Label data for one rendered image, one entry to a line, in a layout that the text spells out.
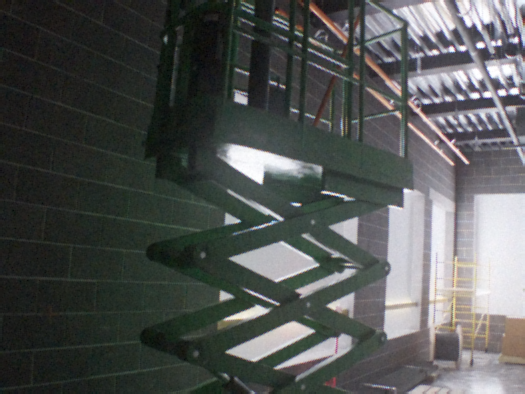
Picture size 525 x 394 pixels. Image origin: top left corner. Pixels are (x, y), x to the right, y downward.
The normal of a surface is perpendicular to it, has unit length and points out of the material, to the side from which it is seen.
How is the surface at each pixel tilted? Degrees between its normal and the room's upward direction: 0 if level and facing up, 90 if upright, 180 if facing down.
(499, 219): 90
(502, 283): 90
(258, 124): 90
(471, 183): 90
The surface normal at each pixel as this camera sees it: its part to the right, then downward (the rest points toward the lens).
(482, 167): -0.57, -0.14
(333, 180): 0.63, -0.06
